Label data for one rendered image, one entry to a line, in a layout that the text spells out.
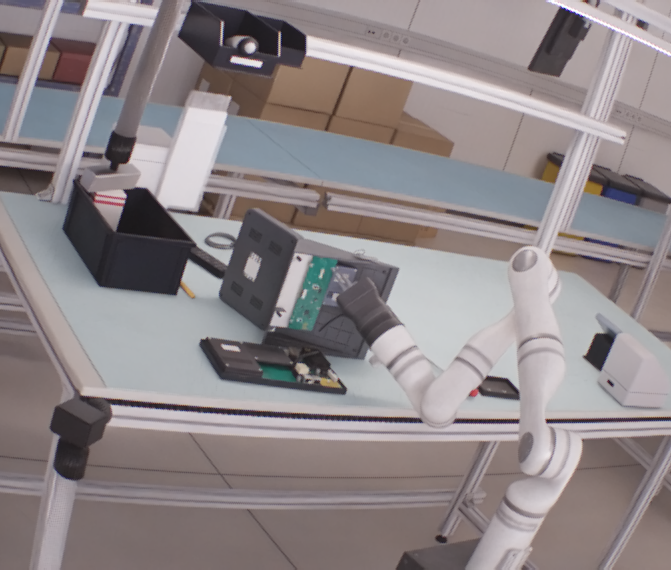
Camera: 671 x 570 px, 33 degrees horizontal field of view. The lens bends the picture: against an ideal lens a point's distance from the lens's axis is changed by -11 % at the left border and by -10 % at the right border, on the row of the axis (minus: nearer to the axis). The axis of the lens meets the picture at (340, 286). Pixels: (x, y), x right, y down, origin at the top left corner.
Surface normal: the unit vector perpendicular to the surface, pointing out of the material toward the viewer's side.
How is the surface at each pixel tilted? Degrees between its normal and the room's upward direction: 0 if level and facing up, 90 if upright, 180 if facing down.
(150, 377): 0
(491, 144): 90
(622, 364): 90
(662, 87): 90
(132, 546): 0
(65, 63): 90
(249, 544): 0
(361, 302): 55
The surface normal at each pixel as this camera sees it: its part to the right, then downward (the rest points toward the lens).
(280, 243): -0.63, 0.04
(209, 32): -0.81, -0.10
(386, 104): 0.49, 0.45
